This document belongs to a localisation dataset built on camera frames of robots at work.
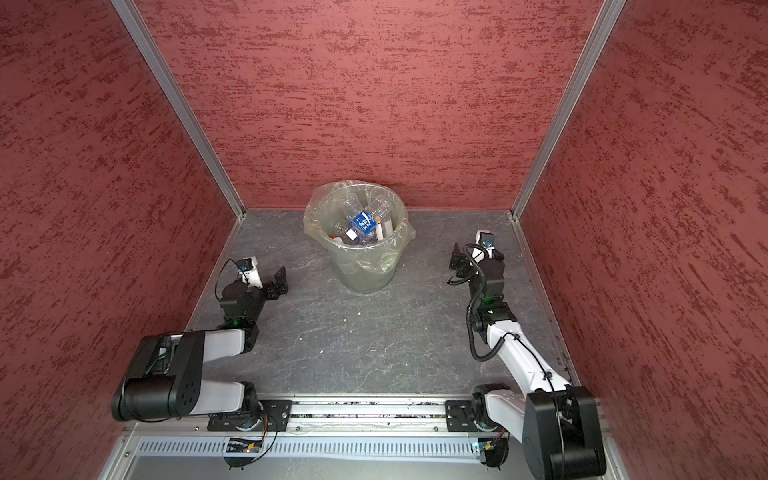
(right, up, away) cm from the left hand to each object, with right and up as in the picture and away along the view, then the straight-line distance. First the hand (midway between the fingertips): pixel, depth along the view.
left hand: (272, 274), depth 91 cm
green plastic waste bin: (+29, -4, +7) cm, 30 cm away
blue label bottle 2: (+26, +21, 0) cm, 33 cm away
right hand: (+60, +8, -8) cm, 61 cm away
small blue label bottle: (+23, +13, -1) cm, 27 cm away
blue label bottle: (+34, +21, -2) cm, 39 cm away
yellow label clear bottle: (+35, +15, -1) cm, 38 cm away
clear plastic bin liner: (+31, +7, -16) cm, 35 cm away
